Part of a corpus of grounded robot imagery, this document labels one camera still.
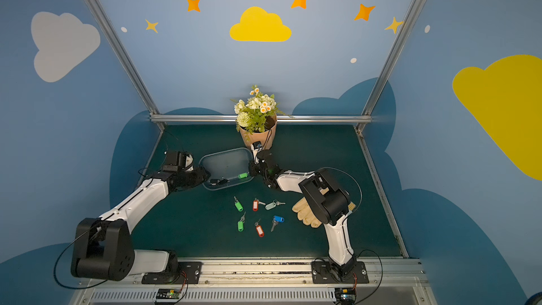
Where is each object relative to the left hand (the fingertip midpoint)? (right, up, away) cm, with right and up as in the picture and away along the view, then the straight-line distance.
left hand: (206, 173), depth 89 cm
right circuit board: (+54, -41, -17) cm, 70 cm away
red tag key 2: (+23, -22, -5) cm, 33 cm away
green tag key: (+13, -14, +2) cm, 19 cm away
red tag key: (+21, -14, +2) cm, 25 cm away
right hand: (+19, +6, +8) cm, 21 cm away
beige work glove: (+42, -16, 0) cm, 45 cm away
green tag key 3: (+14, -3, +12) cm, 18 cm away
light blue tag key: (+28, -14, +2) cm, 32 cm away
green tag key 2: (+15, -20, -3) cm, 26 cm away
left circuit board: (-8, -39, -18) cm, 44 cm away
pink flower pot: (+26, +16, +9) cm, 31 cm away
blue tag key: (+30, -19, -3) cm, 36 cm away
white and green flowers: (+20, +25, -2) cm, 33 cm away
